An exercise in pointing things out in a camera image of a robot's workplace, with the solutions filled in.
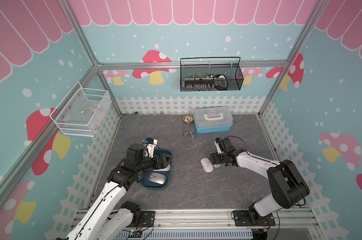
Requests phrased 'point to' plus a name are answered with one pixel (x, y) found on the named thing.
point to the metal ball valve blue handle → (192, 133)
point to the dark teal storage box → (146, 184)
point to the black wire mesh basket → (233, 72)
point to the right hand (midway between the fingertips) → (216, 156)
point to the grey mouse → (217, 165)
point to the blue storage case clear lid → (212, 119)
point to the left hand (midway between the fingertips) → (167, 160)
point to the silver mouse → (157, 178)
